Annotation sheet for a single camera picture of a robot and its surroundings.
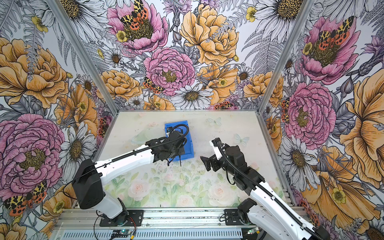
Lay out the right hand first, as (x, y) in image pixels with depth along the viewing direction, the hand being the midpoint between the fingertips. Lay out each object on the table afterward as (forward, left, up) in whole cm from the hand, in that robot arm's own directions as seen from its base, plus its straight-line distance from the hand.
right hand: (209, 157), depth 76 cm
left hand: (+7, +16, -4) cm, 18 cm away
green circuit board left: (-28, +43, -18) cm, 55 cm away
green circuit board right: (-29, -19, -19) cm, 39 cm away
